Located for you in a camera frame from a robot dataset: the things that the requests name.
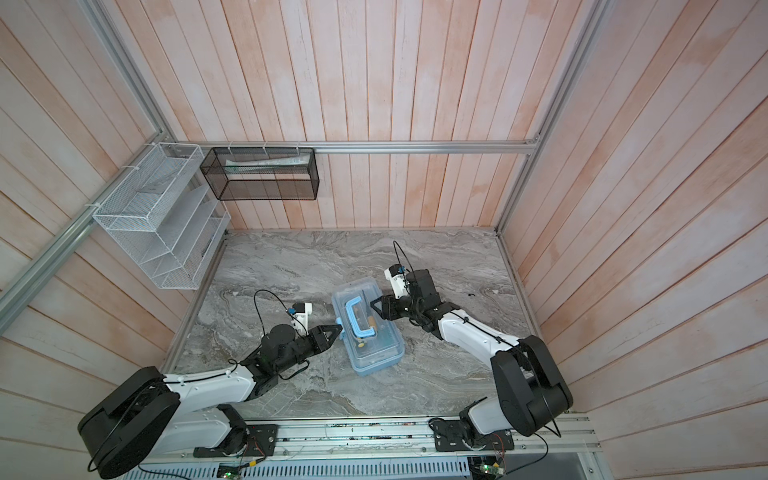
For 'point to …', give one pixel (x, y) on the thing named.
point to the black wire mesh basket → (262, 173)
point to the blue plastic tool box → (371, 343)
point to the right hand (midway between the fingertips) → (378, 302)
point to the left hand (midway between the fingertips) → (341, 334)
